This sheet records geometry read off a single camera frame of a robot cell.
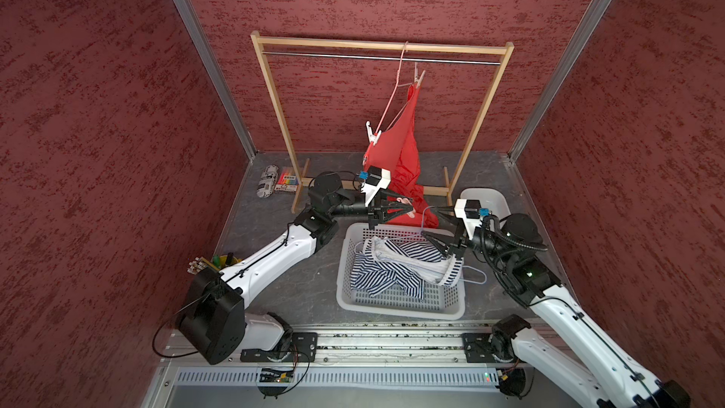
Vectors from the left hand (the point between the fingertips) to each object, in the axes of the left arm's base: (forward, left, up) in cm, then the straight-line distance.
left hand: (408, 208), depth 64 cm
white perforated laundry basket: (-11, -13, -33) cm, 37 cm away
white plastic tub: (+25, -36, -31) cm, 54 cm away
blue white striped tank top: (-3, +4, -27) cm, 27 cm away
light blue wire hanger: (-6, -17, -20) cm, 27 cm away
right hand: (-2, -4, -5) cm, 7 cm away
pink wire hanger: (+56, -1, -4) cm, 56 cm away
